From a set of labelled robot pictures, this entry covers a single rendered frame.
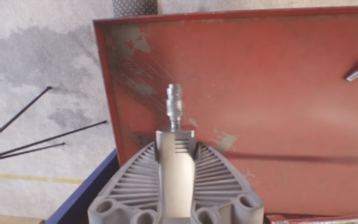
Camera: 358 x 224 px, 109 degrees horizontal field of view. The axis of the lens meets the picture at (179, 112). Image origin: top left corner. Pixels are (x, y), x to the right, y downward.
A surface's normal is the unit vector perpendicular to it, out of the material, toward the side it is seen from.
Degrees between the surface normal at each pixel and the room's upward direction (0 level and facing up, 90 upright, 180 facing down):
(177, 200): 13
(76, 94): 0
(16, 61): 0
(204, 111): 0
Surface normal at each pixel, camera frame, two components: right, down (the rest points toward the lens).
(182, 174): 0.01, 0.11
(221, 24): -0.08, 0.31
